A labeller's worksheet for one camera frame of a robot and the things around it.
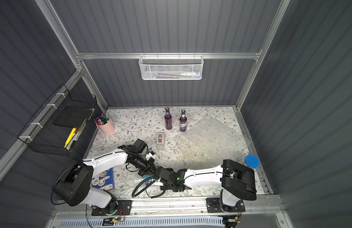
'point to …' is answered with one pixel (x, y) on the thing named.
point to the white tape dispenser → (160, 141)
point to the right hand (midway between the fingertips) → (163, 174)
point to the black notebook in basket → (73, 116)
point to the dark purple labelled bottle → (183, 121)
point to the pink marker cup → (104, 124)
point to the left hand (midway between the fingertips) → (159, 177)
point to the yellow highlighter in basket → (73, 131)
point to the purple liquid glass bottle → (168, 119)
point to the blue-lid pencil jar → (252, 160)
